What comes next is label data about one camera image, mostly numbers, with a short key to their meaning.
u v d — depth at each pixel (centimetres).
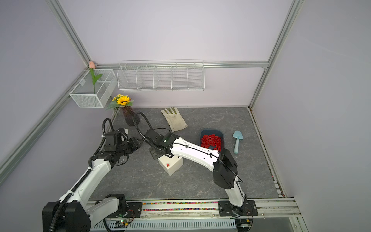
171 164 79
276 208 75
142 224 71
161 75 101
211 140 99
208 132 99
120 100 91
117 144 65
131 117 111
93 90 88
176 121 112
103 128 63
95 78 91
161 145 55
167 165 77
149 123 68
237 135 102
